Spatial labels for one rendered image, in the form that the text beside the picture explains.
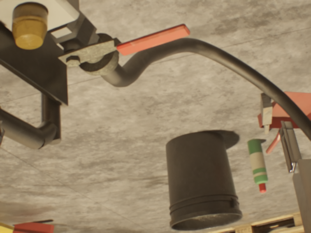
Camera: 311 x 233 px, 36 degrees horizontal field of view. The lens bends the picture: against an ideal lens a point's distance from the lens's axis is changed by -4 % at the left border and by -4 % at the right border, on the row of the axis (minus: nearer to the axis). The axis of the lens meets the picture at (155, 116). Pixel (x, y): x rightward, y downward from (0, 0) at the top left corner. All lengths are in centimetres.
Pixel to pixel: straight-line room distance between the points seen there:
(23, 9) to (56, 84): 14
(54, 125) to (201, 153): 151
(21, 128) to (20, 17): 12
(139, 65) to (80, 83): 88
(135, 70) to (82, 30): 17
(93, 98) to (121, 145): 48
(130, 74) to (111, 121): 121
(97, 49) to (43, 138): 12
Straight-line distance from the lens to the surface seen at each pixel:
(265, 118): 195
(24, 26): 50
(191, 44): 99
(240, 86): 179
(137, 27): 138
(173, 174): 211
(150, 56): 82
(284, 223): 467
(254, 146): 231
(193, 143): 210
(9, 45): 56
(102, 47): 57
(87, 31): 60
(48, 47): 63
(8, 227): 356
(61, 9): 53
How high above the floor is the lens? 78
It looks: 24 degrees down
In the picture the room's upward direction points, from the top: 173 degrees clockwise
